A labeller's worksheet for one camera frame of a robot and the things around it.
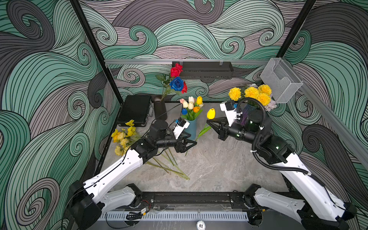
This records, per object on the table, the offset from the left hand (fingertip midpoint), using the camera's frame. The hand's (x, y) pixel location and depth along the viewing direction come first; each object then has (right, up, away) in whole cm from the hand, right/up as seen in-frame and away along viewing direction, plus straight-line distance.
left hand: (193, 138), depth 66 cm
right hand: (+5, +8, -8) cm, 12 cm away
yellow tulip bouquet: (0, +15, +11) cm, 19 cm away
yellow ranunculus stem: (-16, -19, +21) cm, 33 cm away
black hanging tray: (+12, +40, +29) cm, 51 cm away
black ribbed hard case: (-44, +17, +53) cm, 71 cm away
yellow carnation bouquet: (+40, +23, +11) cm, 48 cm away
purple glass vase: (+38, +15, +29) cm, 51 cm away
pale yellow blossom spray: (-43, -4, +23) cm, 49 cm away
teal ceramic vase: (+1, +2, +17) cm, 18 cm away
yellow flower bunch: (-12, -17, +21) cm, 30 cm away
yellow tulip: (-14, -17, +22) cm, 32 cm away
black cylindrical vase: (-21, +15, +34) cm, 43 cm away
